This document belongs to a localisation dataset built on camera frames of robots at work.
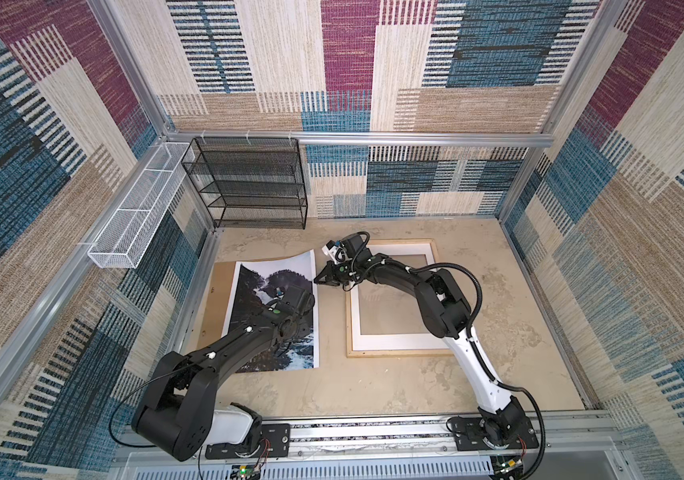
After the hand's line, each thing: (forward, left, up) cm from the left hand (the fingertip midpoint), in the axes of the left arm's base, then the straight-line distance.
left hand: (298, 324), depth 89 cm
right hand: (+15, -4, 0) cm, 15 cm away
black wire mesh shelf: (+51, +21, +12) cm, 56 cm away
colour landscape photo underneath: (+18, +17, -5) cm, 25 cm away
